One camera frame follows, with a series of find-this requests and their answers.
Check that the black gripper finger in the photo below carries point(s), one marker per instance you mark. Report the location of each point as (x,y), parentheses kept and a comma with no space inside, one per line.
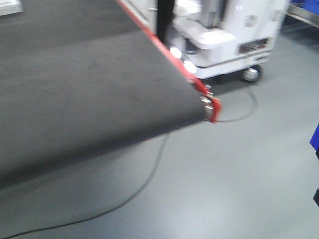
(317,154)

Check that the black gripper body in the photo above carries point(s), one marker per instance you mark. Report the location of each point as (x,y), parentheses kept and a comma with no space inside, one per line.
(317,198)

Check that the blue slant-cornered plastic box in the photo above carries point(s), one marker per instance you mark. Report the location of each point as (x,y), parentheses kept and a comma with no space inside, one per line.
(316,139)

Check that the conveyor with dark grey belt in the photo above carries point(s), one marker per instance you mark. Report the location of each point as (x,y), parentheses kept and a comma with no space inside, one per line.
(74,74)

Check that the steel rack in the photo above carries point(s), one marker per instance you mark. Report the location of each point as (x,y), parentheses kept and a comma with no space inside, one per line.
(304,13)

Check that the white wheeled machine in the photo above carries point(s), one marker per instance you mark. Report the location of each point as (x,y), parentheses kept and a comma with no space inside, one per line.
(236,37)

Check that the blue plastic bin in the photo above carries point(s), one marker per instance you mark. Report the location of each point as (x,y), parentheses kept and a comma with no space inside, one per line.
(307,3)

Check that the person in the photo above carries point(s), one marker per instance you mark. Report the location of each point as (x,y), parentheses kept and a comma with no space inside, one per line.
(164,20)

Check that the long white carton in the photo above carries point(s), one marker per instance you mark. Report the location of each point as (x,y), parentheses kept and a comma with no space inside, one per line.
(10,6)

